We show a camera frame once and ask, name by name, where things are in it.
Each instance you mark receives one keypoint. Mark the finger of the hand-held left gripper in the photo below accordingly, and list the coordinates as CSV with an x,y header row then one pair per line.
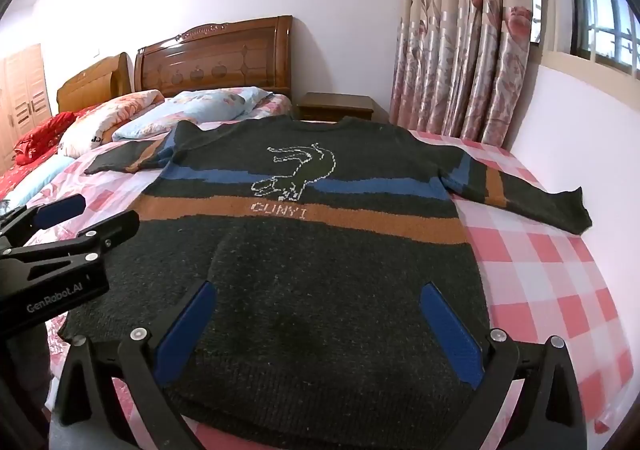
x,y
115,227
60,211

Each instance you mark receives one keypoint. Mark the light blue floral pillow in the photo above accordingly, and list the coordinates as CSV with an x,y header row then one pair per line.
x,y
200,104

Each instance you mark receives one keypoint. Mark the wooden nightstand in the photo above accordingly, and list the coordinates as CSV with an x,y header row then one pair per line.
x,y
340,107

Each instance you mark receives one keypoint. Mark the small wooden headboard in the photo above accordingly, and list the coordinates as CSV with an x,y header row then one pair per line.
x,y
90,79

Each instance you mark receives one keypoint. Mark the red quilt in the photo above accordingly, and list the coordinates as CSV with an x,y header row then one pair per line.
x,y
40,137

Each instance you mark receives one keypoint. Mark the barred window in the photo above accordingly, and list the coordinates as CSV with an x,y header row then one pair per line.
x,y
600,4

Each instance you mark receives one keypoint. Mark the wooden wardrobe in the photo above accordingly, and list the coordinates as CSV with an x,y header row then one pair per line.
x,y
25,89

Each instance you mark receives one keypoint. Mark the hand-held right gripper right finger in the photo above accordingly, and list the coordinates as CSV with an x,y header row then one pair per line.
x,y
447,330

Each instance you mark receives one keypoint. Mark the dark striped knit sweater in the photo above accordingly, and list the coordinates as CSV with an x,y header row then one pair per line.
x,y
300,280

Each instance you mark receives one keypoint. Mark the pink floral curtain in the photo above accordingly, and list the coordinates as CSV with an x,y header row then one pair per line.
x,y
450,54

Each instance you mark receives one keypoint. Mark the pink checked bed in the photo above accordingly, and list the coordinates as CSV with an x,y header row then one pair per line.
x,y
525,270

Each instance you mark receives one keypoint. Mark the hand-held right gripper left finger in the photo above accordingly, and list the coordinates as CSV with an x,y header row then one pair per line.
x,y
186,330

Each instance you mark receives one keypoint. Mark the light blue cloth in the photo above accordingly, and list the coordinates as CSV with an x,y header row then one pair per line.
x,y
35,177

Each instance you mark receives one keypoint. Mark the large carved wooden headboard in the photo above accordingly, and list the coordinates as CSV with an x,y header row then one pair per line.
x,y
225,54

